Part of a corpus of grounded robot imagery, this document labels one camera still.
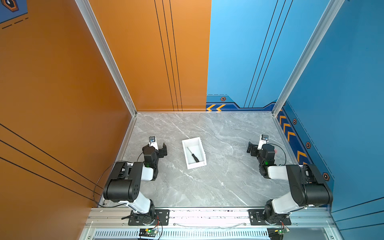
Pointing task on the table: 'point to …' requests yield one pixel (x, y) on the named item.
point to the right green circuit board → (277, 233)
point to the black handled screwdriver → (195, 158)
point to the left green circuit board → (148, 232)
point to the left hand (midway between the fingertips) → (156, 142)
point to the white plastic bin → (194, 145)
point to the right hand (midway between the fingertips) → (255, 143)
